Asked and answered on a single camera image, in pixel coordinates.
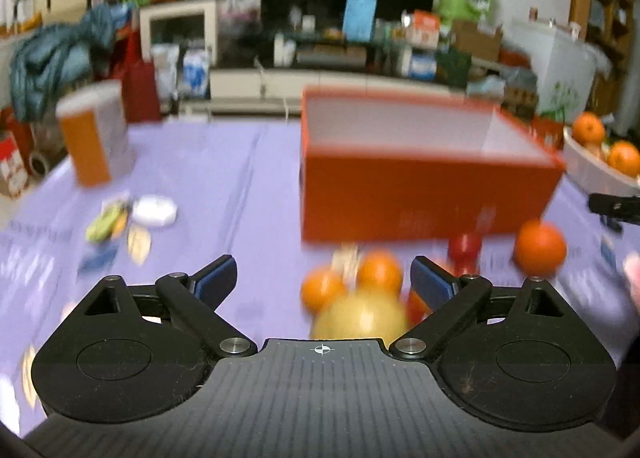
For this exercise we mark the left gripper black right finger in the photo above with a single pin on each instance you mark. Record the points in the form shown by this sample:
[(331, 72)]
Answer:
[(454, 302)]

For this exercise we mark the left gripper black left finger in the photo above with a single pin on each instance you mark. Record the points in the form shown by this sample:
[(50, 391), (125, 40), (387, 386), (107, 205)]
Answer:
[(191, 301)]

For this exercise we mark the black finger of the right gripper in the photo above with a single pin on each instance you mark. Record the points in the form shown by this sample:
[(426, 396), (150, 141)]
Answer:
[(622, 209)]

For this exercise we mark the red cherry tomato by pear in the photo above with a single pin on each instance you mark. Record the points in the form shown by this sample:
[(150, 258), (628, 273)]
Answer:
[(417, 309)]

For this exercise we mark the white fruit basket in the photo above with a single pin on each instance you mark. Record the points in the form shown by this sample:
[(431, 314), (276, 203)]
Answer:
[(593, 175)]

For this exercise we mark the red cherry tomato upper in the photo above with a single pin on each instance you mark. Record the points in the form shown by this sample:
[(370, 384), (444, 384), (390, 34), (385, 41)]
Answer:
[(465, 247)]

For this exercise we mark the tangerine in basket right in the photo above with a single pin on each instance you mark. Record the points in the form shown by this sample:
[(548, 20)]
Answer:
[(624, 157)]

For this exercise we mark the tangerine in basket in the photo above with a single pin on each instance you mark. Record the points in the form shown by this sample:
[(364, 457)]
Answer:
[(624, 157), (588, 129)]

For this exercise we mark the yellow pear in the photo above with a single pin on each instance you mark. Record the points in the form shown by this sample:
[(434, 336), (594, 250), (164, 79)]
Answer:
[(362, 314)]

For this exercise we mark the small orange kumquat right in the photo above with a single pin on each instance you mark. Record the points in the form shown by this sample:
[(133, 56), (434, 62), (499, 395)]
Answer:
[(380, 270)]

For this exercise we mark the small orange kumquat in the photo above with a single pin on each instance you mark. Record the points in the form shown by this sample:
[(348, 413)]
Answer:
[(320, 287), (380, 270)]

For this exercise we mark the large orange by box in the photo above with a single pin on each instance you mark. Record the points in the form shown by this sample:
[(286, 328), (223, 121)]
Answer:
[(540, 248)]

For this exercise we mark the tangerine in basket left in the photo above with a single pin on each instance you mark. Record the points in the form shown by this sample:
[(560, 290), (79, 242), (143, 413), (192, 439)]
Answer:
[(588, 129)]

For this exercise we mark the white round lid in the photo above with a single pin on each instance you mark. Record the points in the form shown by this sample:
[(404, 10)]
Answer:
[(153, 211)]

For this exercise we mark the purple floral tablecloth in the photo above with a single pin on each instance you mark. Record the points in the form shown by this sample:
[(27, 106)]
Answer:
[(236, 187)]

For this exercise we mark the small orange kumquat left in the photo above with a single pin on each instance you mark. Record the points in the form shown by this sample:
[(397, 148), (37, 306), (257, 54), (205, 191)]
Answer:
[(320, 287)]

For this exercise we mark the white mini fridge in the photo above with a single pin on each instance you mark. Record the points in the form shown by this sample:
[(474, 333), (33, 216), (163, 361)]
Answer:
[(565, 68)]

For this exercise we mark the orange cardboard box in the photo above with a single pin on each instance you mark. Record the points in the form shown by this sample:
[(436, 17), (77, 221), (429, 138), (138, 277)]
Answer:
[(398, 166)]

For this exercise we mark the orange white canister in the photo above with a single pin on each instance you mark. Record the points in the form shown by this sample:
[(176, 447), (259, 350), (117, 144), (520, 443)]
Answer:
[(95, 132)]

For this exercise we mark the red gift bag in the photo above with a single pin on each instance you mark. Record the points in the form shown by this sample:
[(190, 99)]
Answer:
[(139, 92)]

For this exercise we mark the white tv stand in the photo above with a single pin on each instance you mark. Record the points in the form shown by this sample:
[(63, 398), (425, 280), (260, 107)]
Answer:
[(261, 85)]

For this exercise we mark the blue down jacket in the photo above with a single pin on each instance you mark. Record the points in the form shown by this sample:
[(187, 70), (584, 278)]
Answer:
[(55, 58)]

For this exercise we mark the white small cabinet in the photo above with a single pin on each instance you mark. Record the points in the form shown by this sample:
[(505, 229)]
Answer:
[(188, 23)]

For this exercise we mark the blue paper packet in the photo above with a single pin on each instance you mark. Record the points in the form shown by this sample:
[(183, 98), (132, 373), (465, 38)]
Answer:
[(359, 19)]

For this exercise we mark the yellow green keychain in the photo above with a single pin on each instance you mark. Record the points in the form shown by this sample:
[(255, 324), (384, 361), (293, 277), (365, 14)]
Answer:
[(109, 224)]

